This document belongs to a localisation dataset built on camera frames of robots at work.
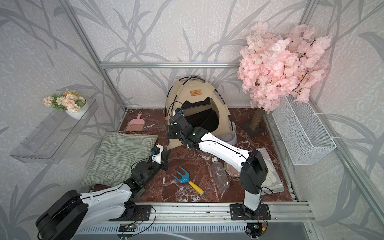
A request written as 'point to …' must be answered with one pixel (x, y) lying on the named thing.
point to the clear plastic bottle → (220, 175)
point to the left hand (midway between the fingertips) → (171, 150)
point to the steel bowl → (231, 170)
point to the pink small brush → (136, 125)
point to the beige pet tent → (200, 101)
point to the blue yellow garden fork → (186, 178)
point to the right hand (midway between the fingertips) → (168, 128)
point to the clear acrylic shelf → (53, 138)
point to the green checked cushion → (111, 162)
